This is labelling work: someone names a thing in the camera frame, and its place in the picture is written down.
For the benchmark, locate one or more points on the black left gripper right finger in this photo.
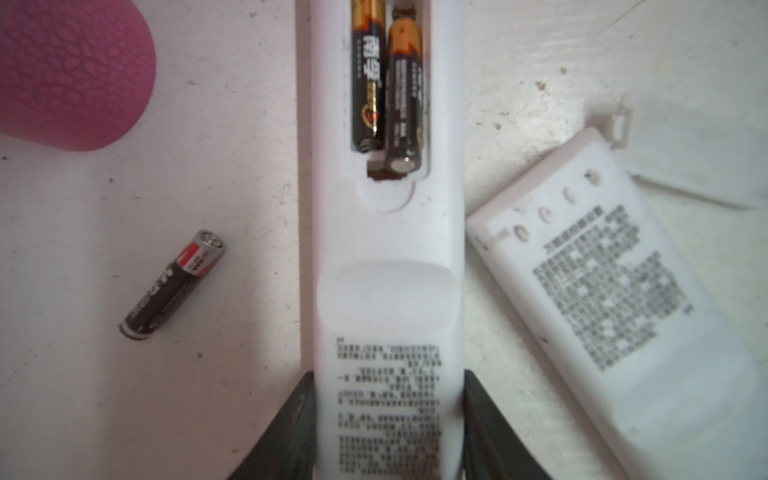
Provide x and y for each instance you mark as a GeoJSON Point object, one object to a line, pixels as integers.
{"type": "Point", "coordinates": [492, 449]}

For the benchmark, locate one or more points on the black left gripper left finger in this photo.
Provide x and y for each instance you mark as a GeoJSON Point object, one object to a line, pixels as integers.
{"type": "Point", "coordinates": [287, 448]}

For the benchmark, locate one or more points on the white remote with back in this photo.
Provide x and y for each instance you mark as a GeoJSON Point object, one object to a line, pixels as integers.
{"type": "Point", "coordinates": [668, 382]}

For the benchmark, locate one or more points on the black red AAA battery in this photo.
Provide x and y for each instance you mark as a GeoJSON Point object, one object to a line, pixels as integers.
{"type": "Point", "coordinates": [174, 285]}

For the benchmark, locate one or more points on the white remote with coloured buttons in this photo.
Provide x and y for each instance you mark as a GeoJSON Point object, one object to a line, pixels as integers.
{"type": "Point", "coordinates": [388, 264]}

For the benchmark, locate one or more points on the gold black battery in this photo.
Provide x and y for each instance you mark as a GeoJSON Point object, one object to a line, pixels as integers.
{"type": "Point", "coordinates": [404, 98]}
{"type": "Point", "coordinates": [368, 65]}

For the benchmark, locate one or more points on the pink round speaker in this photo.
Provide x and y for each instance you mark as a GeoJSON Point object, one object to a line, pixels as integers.
{"type": "Point", "coordinates": [75, 75]}

